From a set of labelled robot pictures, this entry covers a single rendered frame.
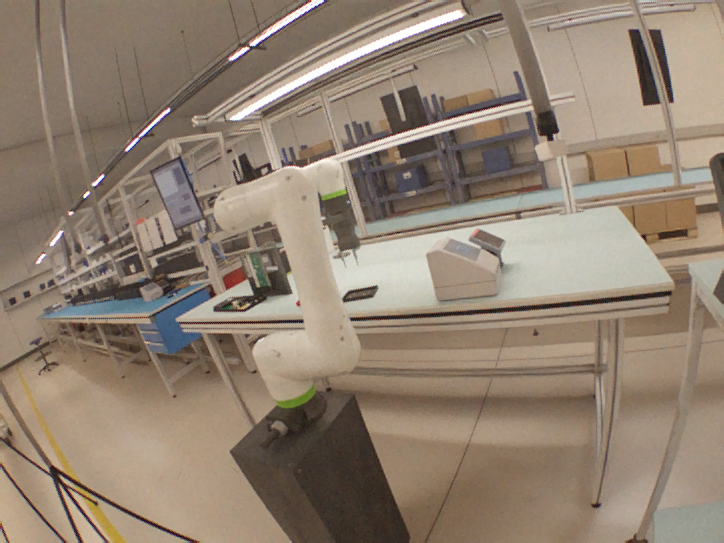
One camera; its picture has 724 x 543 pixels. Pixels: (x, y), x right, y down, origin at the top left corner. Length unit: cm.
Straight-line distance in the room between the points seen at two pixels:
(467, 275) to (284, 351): 50
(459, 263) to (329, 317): 35
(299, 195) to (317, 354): 37
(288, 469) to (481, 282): 66
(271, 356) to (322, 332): 16
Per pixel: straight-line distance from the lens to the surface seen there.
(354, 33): 150
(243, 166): 412
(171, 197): 288
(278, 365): 93
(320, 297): 85
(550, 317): 96
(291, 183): 83
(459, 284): 96
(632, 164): 423
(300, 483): 94
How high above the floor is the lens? 137
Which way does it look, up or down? 14 degrees down
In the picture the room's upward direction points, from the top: 17 degrees counter-clockwise
